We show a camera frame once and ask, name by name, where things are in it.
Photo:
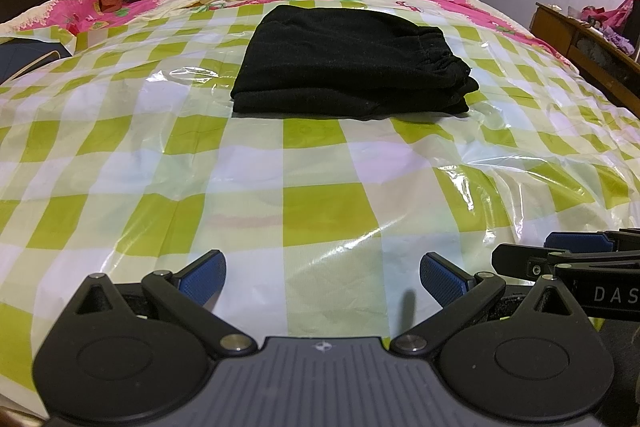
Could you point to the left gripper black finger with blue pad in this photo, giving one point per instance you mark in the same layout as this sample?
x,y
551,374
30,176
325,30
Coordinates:
x,y
131,352
518,354

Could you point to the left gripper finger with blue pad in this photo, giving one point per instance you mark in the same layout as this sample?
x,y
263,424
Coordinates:
x,y
594,242

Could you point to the wooden side table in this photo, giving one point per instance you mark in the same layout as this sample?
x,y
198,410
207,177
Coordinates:
x,y
599,62

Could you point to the green checkered plastic bed cover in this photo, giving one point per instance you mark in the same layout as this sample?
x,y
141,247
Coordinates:
x,y
126,158

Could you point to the pink clothes pile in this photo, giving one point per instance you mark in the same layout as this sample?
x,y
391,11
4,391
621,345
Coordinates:
x,y
619,26

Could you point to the dark blue pillow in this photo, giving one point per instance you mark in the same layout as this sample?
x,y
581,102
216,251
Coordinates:
x,y
19,56

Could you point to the folded black pants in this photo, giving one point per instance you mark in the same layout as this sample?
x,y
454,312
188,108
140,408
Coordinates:
x,y
348,63

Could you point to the pink floral bedsheet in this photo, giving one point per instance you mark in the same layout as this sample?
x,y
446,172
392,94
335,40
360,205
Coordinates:
x,y
72,17

